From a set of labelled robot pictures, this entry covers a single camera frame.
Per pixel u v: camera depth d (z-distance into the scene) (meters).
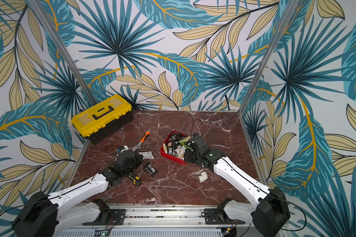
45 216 0.40
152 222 0.73
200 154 0.60
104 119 0.93
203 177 0.84
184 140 0.97
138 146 0.98
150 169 0.88
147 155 0.88
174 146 0.97
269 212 0.38
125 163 0.63
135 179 0.84
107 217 0.68
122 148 0.78
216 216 0.74
